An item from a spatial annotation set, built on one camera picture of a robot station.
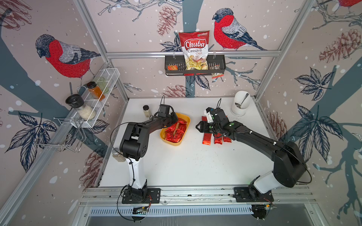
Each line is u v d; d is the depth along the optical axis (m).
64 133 0.59
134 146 0.53
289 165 0.43
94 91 0.72
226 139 0.93
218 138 0.93
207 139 0.95
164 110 0.81
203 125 0.74
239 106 1.10
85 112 0.66
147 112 1.03
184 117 1.02
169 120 0.87
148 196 0.73
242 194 0.73
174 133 0.97
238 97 1.03
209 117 0.69
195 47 0.81
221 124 0.65
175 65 0.95
